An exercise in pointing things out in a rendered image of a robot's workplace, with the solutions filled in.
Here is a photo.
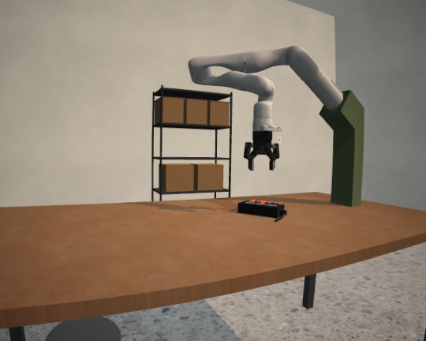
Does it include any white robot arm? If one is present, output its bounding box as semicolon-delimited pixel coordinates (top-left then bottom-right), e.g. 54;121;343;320
188;46;343;132

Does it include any black power strip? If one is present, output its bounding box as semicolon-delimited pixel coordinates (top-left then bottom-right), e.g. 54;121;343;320
237;200;287;222

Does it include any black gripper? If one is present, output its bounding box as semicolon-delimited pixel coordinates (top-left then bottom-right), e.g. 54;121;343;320
244;131;279;171

